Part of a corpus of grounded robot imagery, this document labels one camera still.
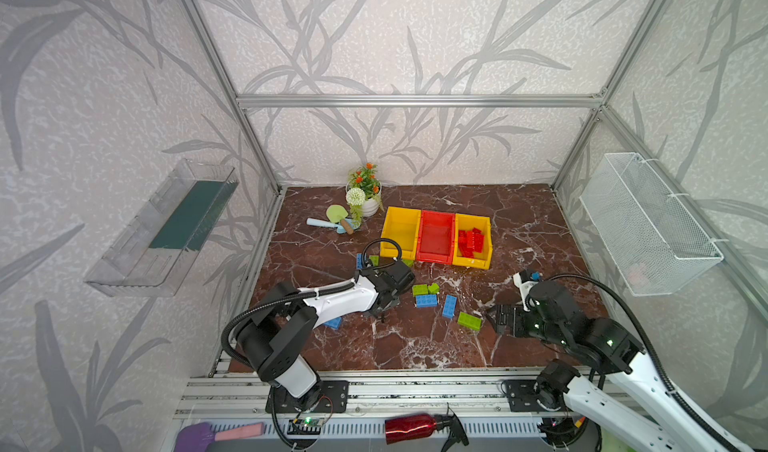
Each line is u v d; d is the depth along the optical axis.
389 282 0.69
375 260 0.99
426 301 0.89
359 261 1.01
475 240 0.99
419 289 0.91
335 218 1.12
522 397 0.73
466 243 0.97
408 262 0.97
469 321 0.85
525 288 0.66
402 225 1.05
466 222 1.02
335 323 0.84
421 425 0.67
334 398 0.74
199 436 0.67
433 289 0.91
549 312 0.54
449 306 0.87
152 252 0.65
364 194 1.00
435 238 1.13
